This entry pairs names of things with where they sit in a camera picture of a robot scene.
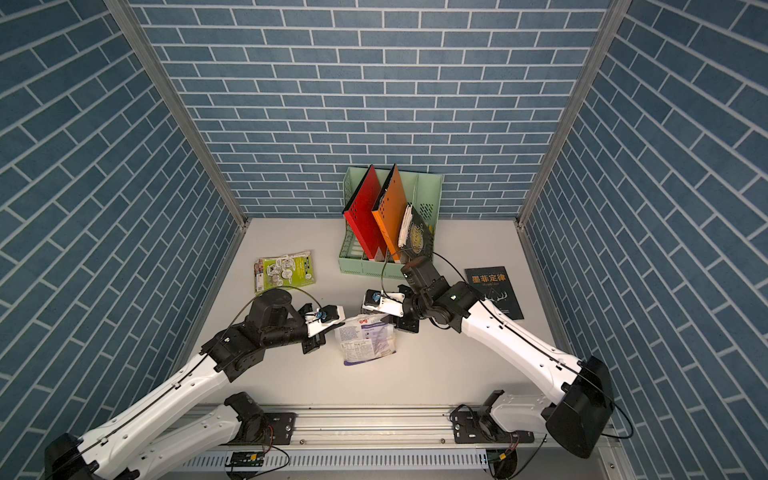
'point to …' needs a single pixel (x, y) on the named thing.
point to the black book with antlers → (495, 284)
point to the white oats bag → (365, 338)
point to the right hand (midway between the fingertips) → (388, 309)
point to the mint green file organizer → (423, 190)
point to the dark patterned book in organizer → (416, 237)
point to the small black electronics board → (246, 459)
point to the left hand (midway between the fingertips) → (347, 321)
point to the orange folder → (388, 211)
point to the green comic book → (289, 270)
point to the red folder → (359, 212)
